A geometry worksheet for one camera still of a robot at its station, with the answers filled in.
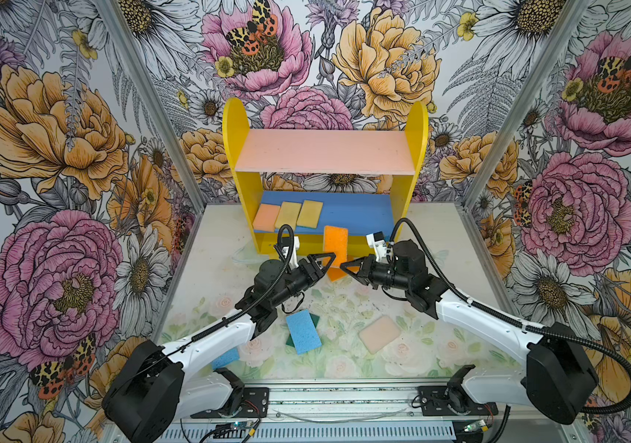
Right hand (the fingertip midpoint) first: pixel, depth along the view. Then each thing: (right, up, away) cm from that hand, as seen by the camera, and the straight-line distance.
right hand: (341, 275), depth 75 cm
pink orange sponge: (-25, +16, +21) cm, 36 cm away
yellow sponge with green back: (-17, +17, +21) cm, 32 cm away
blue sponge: (-33, -25, +6) cm, 42 cm away
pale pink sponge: (+13, -20, +12) cm, 27 cm away
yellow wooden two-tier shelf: (+13, +33, +43) cm, 56 cm away
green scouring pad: (-7, -16, +12) cm, 21 cm away
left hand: (-2, +2, +1) cm, 3 cm away
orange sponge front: (-1, +9, +4) cm, 10 cm away
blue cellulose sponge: (-11, -18, +8) cm, 23 cm away
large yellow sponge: (-9, +18, +22) cm, 30 cm away
